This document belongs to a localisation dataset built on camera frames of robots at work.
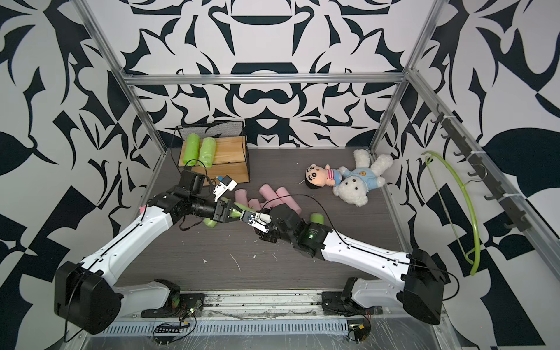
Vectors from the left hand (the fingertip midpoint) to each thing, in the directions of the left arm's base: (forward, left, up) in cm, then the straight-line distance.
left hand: (243, 213), depth 73 cm
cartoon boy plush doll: (+24, -30, -13) cm, 40 cm away
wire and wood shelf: (+30, +7, -4) cm, 31 cm away
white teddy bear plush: (+19, -45, -11) cm, 50 cm away
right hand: (+1, -5, -1) cm, 5 cm away
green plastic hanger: (-20, -62, +6) cm, 65 cm away
